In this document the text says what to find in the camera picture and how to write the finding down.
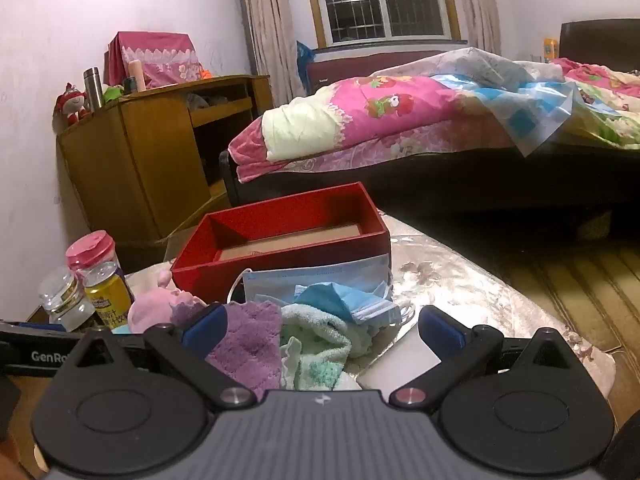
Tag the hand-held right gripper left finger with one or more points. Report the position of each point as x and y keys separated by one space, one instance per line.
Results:
x=202 y=330

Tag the bed with pink quilt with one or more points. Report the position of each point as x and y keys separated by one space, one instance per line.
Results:
x=450 y=180

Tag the blue face mask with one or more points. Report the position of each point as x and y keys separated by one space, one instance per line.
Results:
x=320 y=275
x=372 y=310

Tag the purple towel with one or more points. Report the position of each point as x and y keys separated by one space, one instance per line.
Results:
x=245 y=340

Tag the steel thermos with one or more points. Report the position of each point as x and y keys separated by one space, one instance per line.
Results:
x=93 y=90

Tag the dark cup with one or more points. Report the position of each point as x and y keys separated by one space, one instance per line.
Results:
x=130 y=86

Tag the grey cloth bundle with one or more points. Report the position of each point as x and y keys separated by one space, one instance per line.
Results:
x=197 y=101

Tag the pink cloth covered box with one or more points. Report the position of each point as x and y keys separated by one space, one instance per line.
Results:
x=160 y=55

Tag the pink pig plush teal shirt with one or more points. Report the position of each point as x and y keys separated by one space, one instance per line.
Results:
x=150 y=310

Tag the yellow drink can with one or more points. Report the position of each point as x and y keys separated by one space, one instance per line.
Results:
x=111 y=299

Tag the orange carton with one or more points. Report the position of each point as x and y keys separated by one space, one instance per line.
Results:
x=550 y=50

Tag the teal face mask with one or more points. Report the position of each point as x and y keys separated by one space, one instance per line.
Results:
x=320 y=297

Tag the red santa doll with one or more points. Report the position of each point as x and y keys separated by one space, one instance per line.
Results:
x=72 y=105

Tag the floral tablecloth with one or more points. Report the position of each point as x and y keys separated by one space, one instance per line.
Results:
x=450 y=270

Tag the green white towel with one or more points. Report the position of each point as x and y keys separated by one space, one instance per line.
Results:
x=320 y=332

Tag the pink cup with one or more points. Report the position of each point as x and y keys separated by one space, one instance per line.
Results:
x=136 y=75

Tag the orange toy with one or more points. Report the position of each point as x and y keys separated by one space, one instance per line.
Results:
x=205 y=74

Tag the pink lid plastic bottle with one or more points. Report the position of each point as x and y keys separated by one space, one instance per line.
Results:
x=90 y=252

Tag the green pink floral quilt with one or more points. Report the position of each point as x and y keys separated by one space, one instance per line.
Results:
x=610 y=95

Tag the maroon sofa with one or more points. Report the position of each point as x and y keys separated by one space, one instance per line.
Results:
x=360 y=65

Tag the wooden cabinet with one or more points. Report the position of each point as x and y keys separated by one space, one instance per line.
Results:
x=135 y=160

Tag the checked plastic sheet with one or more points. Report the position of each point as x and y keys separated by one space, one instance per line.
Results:
x=500 y=85

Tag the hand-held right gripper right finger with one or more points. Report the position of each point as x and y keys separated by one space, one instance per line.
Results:
x=440 y=332

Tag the dark headboard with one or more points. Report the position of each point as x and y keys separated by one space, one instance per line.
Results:
x=600 y=42

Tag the clear plastic jar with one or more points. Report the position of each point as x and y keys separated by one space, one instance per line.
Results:
x=62 y=295

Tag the blue bag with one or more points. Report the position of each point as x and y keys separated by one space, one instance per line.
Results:
x=304 y=65

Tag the red box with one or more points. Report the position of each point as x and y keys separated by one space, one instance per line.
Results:
x=200 y=275

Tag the green plush toy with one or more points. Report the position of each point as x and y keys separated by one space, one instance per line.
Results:
x=112 y=94

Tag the beige curtain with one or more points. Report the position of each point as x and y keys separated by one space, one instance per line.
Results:
x=270 y=30
x=475 y=5

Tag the barred window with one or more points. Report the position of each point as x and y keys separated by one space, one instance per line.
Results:
x=380 y=5

